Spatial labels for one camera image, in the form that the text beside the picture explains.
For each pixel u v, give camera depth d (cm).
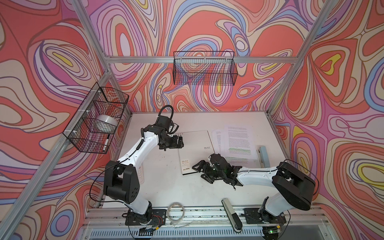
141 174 86
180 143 77
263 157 91
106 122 70
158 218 72
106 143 72
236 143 101
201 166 75
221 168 67
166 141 73
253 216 73
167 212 75
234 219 69
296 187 45
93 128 72
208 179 77
